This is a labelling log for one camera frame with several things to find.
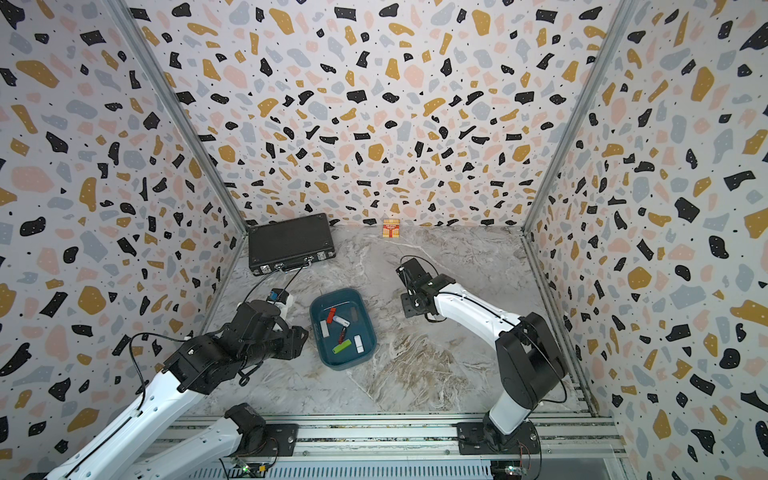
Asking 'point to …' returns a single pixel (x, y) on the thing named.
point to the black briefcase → (289, 245)
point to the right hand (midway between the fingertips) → (415, 303)
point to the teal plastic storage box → (352, 306)
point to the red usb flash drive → (329, 318)
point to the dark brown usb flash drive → (341, 336)
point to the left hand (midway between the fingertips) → (302, 333)
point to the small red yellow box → (391, 228)
